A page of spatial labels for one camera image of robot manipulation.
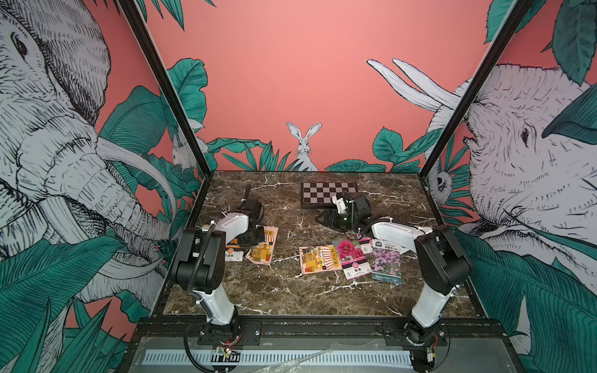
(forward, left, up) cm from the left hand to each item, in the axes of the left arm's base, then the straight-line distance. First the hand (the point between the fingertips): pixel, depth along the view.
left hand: (257, 237), depth 95 cm
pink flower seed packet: (-11, -39, -1) cm, 41 cm away
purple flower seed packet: (-9, -55, +1) cm, 55 cm away
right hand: (+2, -25, +10) cm, 27 cm away
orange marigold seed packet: (-6, +9, -1) cm, 11 cm away
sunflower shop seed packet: (-6, -2, -2) cm, 7 cm away
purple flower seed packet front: (-13, -52, -1) cm, 53 cm away
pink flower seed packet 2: (-4, -45, -1) cm, 45 cm away
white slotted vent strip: (-41, -10, -1) cm, 42 cm away
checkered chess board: (+21, -27, +1) cm, 35 cm away
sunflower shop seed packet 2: (-10, -25, -1) cm, 27 cm away
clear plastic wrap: (-43, -15, -1) cm, 46 cm away
